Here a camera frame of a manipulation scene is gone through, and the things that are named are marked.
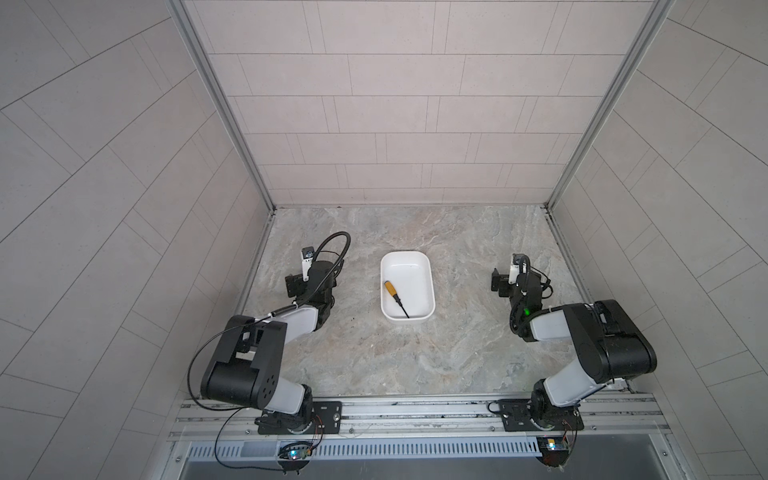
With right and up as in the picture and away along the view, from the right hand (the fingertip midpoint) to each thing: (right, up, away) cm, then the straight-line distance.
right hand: (509, 266), depth 94 cm
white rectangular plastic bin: (-32, -3, 0) cm, 32 cm away
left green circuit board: (-58, -37, -30) cm, 75 cm away
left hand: (-62, +1, -2) cm, 62 cm away
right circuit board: (0, -39, -26) cm, 47 cm away
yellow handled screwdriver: (-37, -8, -3) cm, 38 cm away
